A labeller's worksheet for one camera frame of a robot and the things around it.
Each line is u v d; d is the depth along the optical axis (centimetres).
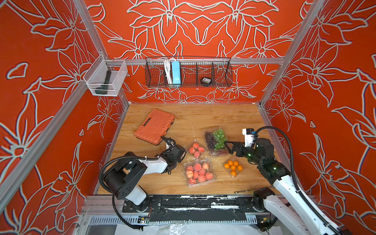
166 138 79
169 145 79
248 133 67
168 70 89
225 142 72
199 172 81
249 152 64
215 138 92
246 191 76
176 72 90
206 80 95
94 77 78
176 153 71
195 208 73
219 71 100
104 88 80
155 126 99
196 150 90
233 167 83
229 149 69
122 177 44
